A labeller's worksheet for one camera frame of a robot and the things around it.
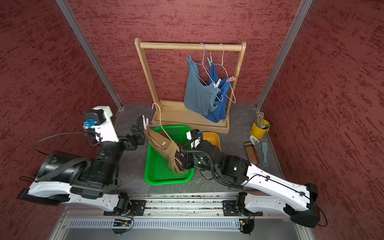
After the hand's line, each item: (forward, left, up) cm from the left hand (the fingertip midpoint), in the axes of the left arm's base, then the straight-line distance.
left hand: (127, 122), depth 46 cm
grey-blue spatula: (+17, -67, -50) cm, 85 cm away
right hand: (-2, -14, -22) cm, 26 cm away
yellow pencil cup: (+29, -64, -43) cm, 83 cm away
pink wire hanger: (+11, -6, -15) cm, 20 cm away
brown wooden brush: (+14, -57, -49) cm, 76 cm away
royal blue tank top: (+36, -37, -38) cm, 64 cm away
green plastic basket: (+4, +1, -51) cm, 51 cm away
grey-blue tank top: (+44, -24, -28) cm, 57 cm away
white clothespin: (+17, +5, -24) cm, 30 cm away
